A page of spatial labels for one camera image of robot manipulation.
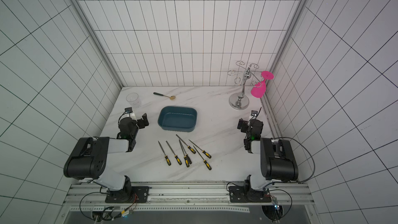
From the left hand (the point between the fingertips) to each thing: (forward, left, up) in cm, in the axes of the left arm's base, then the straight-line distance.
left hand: (139, 116), depth 96 cm
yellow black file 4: (-24, -33, -5) cm, 41 cm away
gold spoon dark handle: (+22, -17, -6) cm, 28 cm away
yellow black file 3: (-24, -31, -5) cm, 39 cm away
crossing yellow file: (-20, -35, -4) cm, 40 cm away
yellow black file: (-23, -20, -6) cm, 31 cm away
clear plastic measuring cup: (+14, +7, 0) cm, 16 cm away
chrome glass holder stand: (+17, -67, -5) cm, 70 cm away
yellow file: (-21, -41, -5) cm, 47 cm away
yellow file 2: (-28, -44, -5) cm, 52 cm away
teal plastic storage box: (+2, -24, -5) cm, 25 cm away
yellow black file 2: (-24, -27, -5) cm, 37 cm away
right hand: (0, -67, 0) cm, 67 cm away
